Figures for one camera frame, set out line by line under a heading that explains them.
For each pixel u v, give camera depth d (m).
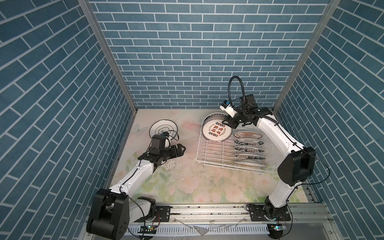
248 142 0.99
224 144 0.98
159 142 0.65
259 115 0.59
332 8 0.71
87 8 0.70
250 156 0.93
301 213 0.75
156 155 0.65
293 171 0.47
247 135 0.98
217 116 0.94
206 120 0.93
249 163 0.80
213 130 0.96
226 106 0.74
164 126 1.07
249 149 0.96
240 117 0.71
